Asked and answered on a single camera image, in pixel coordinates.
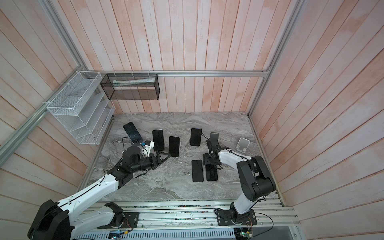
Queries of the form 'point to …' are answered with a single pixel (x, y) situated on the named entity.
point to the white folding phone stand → (242, 145)
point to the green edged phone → (158, 137)
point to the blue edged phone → (195, 136)
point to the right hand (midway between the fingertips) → (209, 159)
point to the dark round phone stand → (214, 139)
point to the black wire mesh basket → (130, 86)
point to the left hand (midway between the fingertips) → (167, 161)
